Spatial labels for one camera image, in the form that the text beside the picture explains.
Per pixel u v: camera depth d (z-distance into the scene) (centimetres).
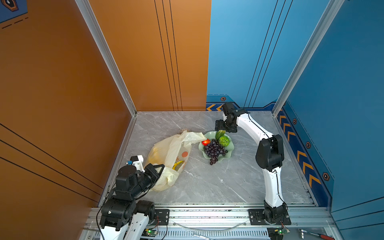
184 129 108
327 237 68
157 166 65
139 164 61
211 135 99
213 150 89
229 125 82
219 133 97
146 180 56
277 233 70
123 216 43
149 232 71
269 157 56
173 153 76
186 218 76
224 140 94
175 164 88
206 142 92
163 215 74
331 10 71
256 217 73
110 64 91
